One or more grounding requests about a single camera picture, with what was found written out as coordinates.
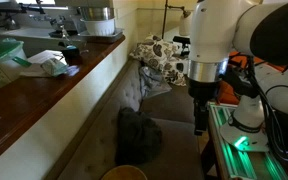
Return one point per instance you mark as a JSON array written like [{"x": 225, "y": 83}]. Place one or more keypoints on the white ribbed bowl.
[{"x": 99, "y": 26}]

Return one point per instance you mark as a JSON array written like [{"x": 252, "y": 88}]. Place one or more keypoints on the dark grey jersey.
[{"x": 137, "y": 136}]

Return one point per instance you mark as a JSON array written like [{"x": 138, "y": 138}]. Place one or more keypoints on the light blue face mask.
[{"x": 54, "y": 66}]

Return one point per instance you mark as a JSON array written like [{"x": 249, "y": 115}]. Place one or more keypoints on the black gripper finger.
[
  {"x": 197, "y": 116},
  {"x": 204, "y": 115}
]

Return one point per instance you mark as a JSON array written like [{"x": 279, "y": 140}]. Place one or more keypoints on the metal baking tray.
[{"x": 115, "y": 36}]

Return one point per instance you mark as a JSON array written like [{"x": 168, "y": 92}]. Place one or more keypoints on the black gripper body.
[{"x": 202, "y": 88}]

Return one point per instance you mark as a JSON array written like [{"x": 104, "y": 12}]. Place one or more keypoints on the black cup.
[{"x": 72, "y": 56}]

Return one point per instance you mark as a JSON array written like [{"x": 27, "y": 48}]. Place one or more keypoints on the stainless steel pot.
[{"x": 97, "y": 13}]

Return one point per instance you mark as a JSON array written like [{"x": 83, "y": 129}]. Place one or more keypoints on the grey tufted sofa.
[{"x": 170, "y": 156}]

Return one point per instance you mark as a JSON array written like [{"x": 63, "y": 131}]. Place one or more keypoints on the white container green lid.
[{"x": 0, "y": 63}]

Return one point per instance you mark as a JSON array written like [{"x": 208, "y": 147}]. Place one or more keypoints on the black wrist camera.
[{"x": 237, "y": 81}]

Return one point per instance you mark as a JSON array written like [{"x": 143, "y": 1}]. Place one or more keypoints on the small floral pillow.
[{"x": 174, "y": 71}]

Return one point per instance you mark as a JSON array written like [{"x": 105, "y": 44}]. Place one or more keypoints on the grey crumpled cloth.
[{"x": 152, "y": 81}]

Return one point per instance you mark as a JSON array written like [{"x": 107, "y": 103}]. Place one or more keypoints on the large floral pillow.
[{"x": 155, "y": 51}]

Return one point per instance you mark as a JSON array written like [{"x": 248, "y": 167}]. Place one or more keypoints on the floor lamp white shade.
[{"x": 185, "y": 25}]

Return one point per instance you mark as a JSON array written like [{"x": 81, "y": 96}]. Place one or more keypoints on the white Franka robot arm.
[{"x": 214, "y": 33}]

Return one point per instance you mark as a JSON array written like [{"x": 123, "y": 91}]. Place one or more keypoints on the black camera on tripod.
[{"x": 182, "y": 40}]

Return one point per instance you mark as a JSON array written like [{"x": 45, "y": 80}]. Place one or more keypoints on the aluminium robot mounting table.
[{"x": 237, "y": 163}]

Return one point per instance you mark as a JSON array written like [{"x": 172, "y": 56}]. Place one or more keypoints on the wooden bar counter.
[{"x": 34, "y": 96}]

